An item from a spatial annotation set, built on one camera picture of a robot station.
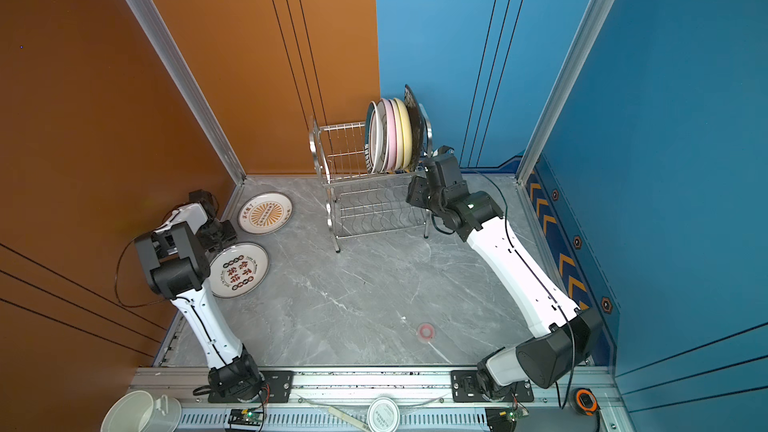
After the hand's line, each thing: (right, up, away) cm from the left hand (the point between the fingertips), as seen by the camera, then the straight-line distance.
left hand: (227, 239), depth 101 cm
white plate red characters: (+8, -9, -7) cm, 14 cm away
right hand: (+62, +16, -26) cm, 70 cm away
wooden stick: (+48, -39, -32) cm, 70 cm away
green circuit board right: (+86, -37, -32) cm, 99 cm away
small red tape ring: (+65, -23, -20) cm, 72 cm away
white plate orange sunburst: (+10, +9, +8) cm, 15 cm away
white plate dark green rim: (+50, +32, -14) cm, 61 cm away
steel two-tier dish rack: (+45, +12, +5) cm, 47 cm away
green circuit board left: (+22, -39, -30) cm, 54 cm away
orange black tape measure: (+102, -33, -33) cm, 112 cm away
